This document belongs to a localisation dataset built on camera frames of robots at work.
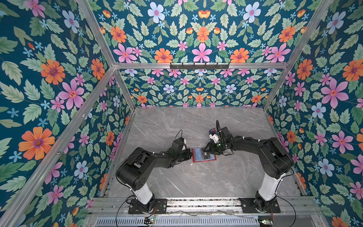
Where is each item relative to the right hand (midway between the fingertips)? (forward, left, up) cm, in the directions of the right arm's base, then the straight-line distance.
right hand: (208, 148), depth 93 cm
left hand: (-4, +9, -2) cm, 10 cm away
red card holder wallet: (-5, -4, -2) cm, 7 cm away
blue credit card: (-4, +6, -1) cm, 8 cm away
